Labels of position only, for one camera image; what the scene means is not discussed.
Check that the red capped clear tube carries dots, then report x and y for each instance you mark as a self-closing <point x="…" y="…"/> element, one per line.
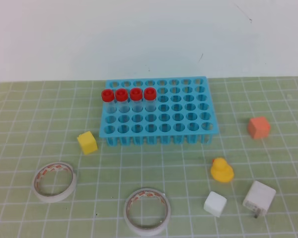
<point x="150" y="98"/>

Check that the blue test tube rack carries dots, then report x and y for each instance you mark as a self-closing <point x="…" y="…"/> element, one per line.
<point x="184" y="112"/>

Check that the red capped tube far left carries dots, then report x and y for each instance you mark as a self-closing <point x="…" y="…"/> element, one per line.
<point x="108" y="98"/>

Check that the yellow foam cube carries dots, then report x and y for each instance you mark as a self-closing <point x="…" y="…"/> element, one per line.
<point x="87" y="143"/>

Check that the yellow rubber duck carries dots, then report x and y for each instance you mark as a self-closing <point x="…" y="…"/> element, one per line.
<point x="221" y="171"/>

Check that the left white tape roll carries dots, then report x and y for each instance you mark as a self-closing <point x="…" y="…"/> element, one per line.
<point x="54" y="182"/>

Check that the white tape roll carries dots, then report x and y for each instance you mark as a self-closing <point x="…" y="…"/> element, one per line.
<point x="54" y="182"/>
<point x="147" y="212"/>

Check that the white foam cube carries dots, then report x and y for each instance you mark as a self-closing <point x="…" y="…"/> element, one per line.
<point x="215" y="204"/>

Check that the orange foam cube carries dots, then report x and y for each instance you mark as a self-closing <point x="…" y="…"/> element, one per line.
<point x="258" y="127"/>

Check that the front white tape roll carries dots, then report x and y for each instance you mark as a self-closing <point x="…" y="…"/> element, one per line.
<point x="147" y="212"/>

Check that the green grid cutting mat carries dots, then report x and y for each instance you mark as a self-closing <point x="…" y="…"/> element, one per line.
<point x="40" y="123"/>

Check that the white power adapter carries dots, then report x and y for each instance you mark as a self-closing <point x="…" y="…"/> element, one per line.
<point x="259" y="198"/>

